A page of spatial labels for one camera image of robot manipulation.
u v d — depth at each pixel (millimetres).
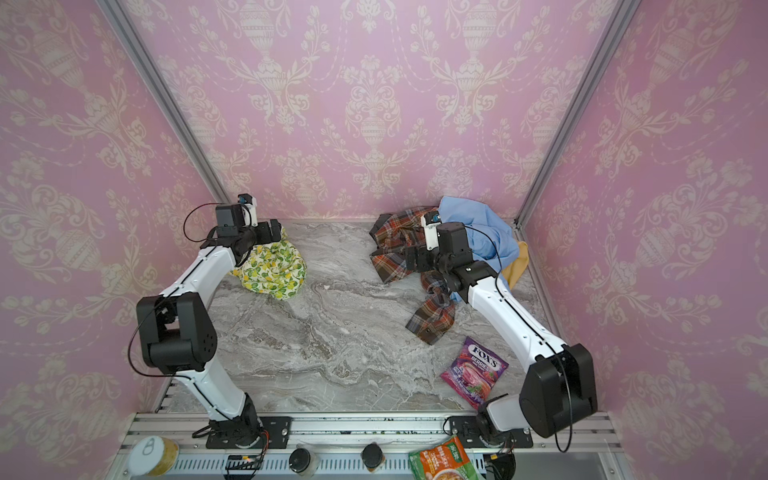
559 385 405
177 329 488
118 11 696
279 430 743
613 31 715
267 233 857
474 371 812
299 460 633
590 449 1480
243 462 729
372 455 654
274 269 992
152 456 673
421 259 731
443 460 686
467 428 742
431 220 709
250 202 833
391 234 1042
